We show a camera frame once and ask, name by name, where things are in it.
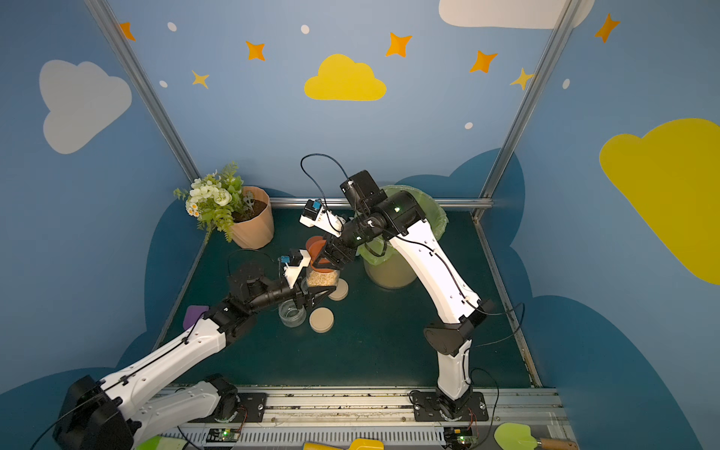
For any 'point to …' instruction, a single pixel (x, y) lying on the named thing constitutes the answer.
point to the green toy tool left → (162, 442)
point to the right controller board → (458, 437)
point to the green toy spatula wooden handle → (514, 436)
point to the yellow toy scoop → (354, 444)
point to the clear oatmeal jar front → (290, 314)
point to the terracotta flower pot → (253, 219)
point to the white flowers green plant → (216, 200)
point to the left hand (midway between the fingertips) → (329, 274)
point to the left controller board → (222, 435)
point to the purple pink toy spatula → (192, 314)
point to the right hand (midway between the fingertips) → (329, 246)
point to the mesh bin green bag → (382, 262)
